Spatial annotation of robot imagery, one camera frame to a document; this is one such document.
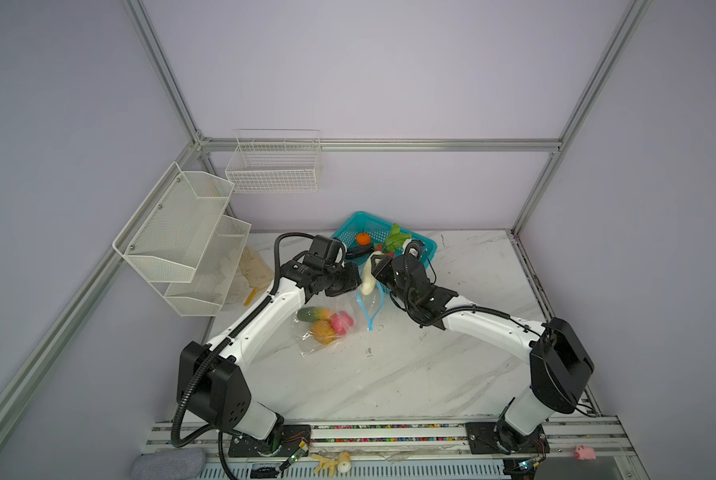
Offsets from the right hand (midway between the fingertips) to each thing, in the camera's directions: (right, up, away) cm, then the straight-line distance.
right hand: (369, 259), depth 81 cm
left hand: (-2, -6, -1) cm, 7 cm away
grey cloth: (-45, -48, -12) cm, 67 cm away
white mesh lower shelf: (-52, -11, +11) cm, 55 cm away
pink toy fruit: (-8, -18, +6) cm, 21 cm away
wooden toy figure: (-6, -48, -12) cm, 50 cm away
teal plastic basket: (+3, +12, +33) cm, 35 cm away
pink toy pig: (+52, -47, -11) cm, 70 cm away
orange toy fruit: (-2, +8, +33) cm, 34 cm away
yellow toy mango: (-14, -21, +5) cm, 26 cm away
